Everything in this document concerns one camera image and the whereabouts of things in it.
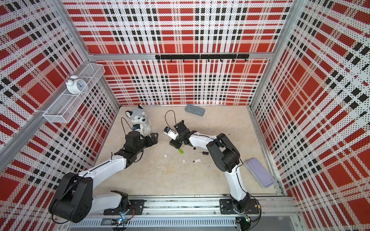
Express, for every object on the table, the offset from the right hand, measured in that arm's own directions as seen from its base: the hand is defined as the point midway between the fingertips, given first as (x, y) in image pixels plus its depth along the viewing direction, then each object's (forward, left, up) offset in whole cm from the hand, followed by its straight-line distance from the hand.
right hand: (175, 139), depth 97 cm
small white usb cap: (-14, -6, -3) cm, 16 cm away
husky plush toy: (+8, +23, +15) cm, 28 cm away
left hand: (-2, +12, +8) cm, 15 cm away
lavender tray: (-22, -52, -3) cm, 56 cm away
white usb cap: (-11, +6, -3) cm, 13 cm away
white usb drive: (-14, -15, -4) cm, 21 cm away
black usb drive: (-9, -20, -3) cm, 22 cm away
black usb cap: (-6, -13, -3) cm, 14 cm away
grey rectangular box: (+28, -13, -1) cm, 31 cm away
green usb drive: (-7, -4, -4) cm, 9 cm away
